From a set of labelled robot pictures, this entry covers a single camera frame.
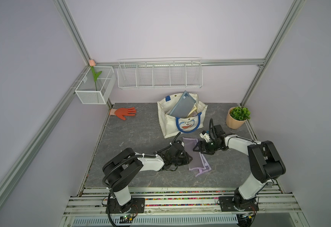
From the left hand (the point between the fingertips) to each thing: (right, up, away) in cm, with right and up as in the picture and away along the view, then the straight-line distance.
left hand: (192, 160), depth 85 cm
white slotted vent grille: (+15, -26, -14) cm, 33 cm away
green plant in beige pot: (+32, +27, +11) cm, 44 cm away
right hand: (+4, +4, +7) cm, 9 cm away
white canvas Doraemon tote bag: (-13, +21, +5) cm, 25 cm away
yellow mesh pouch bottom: (+2, +31, +14) cm, 34 cm away
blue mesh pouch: (-4, +34, +9) cm, 35 cm away
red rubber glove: (-54, +31, +30) cm, 69 cm away
